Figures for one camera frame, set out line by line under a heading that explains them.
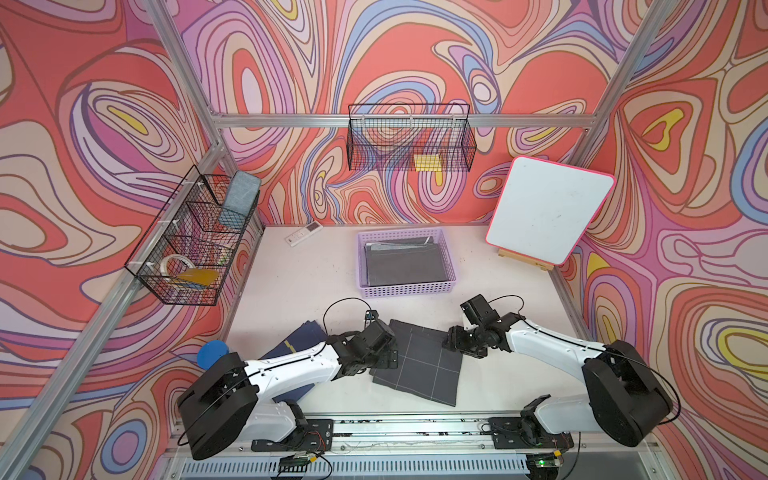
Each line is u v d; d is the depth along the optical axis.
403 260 1.08
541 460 0.72
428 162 0.91
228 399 0.41
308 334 0.91
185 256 0.72
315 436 0.73
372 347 0.65
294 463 0.71
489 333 0.64
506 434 0.73
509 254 1.06
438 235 1.11
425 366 0.84
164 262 0.67
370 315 0.77
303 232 1.16
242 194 0.81
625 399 0.42
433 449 0.73
